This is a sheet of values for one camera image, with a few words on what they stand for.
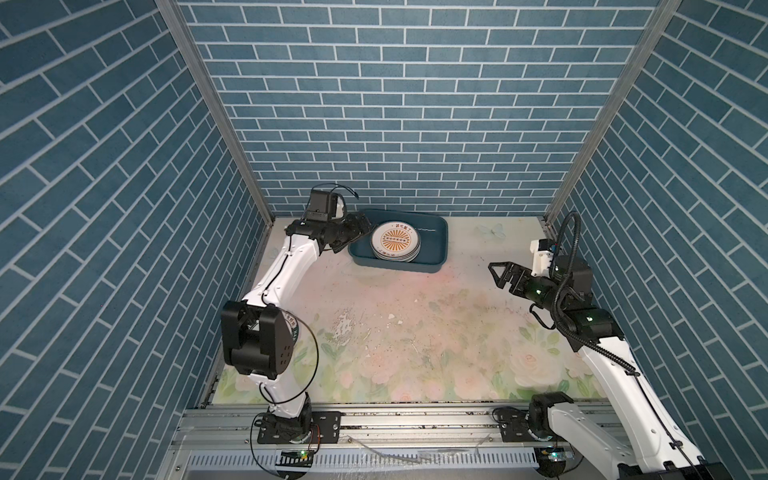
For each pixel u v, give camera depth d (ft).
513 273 2.17
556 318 1.77
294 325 2.98
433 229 3.77
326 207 2.20
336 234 2.35
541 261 2.19
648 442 1.30
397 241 3.55
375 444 2.37
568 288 1.78
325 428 2.42
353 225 2.52
